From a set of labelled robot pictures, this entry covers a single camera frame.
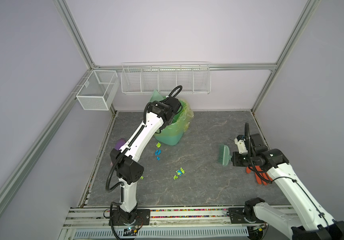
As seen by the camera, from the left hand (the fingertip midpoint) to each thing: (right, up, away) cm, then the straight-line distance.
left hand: (150, 121), depth 77 cm
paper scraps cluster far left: (-7, -33, +9) cm, 35 cm away
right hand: (+43, -20, -1) cm, 48 cm away
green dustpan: (+2, +14, +7) cm, 16 cm away
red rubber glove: (+45, -21, -24) cm, 55 cm away
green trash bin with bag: (+11, -8, +14) cm, 19 cm away
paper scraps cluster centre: (+15, -31, +12) cm, 36 cm away
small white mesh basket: (-40, +22, +24) cm, 51 cm away
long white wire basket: (+9, +30, +21) cm, 38 cm away
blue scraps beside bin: (+1, -20, +19) cm, 28 cm away
